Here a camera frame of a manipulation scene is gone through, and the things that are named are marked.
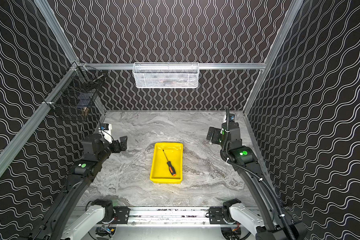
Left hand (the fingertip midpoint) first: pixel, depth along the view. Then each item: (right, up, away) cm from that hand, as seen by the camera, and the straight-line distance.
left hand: (121, 136), depth 76 cm
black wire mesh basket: (-36, +26, +18) cm, 47 cm away
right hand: (+49, +3, -2) cm, 50 cm away
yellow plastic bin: (+18, -22, +14) cm, 31 cm away
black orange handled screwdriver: (+25, -20, +11) cm, 34 cm away
